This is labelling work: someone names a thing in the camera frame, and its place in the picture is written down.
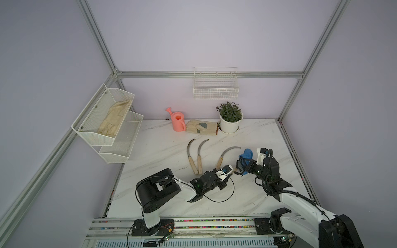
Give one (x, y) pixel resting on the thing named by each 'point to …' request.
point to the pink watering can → (178, 119)
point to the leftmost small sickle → (192, 163)
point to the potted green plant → (230, 115)
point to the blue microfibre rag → (247, 156)
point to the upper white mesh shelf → (100, 120)
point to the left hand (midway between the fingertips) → (229, 172)
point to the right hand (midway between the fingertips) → (244, 161)
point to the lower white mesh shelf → (123, 141)
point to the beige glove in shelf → (116, 114)
